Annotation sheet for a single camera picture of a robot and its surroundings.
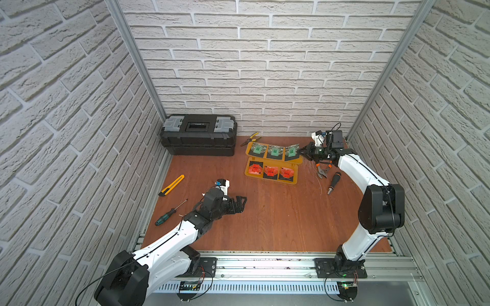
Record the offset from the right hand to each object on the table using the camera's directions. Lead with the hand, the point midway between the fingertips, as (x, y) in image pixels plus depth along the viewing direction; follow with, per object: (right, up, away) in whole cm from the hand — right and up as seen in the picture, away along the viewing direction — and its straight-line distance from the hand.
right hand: (300, 150), depth 90 cm
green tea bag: (-21, +1, +5) cm, 21 cm away
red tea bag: (-22, -10, +14) cm, 28 cm away
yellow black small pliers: (-23, +8, +28) cm, 38 cm away
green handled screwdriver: (-63, -30, -4) cm, 70 cm away
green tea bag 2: (-4, -1, +2) cm, 4 cm away
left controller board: (-48, -54, -19) cm, 75 cm away
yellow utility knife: (-65, -19, +7) cm, 68 cm away
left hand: (-28, -21, -7) cm, 36 cm away
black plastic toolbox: (-51, +8, +8) cm, 53 cm away
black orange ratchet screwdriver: (+20, -16, +7) cm, 27 cm away
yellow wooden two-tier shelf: (-13, -7, +2) cm, 15 cm away
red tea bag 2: (-5, -12, +11) cm, 17 cm away
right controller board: (+13, -54, -20) cm, 58 cm away
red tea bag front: (-13, -11, +13) cm, 22 cm away
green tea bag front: (-12, 0, +5) cm, 13 cm away
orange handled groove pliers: (+15, -12, +13) cm, 23 cm away
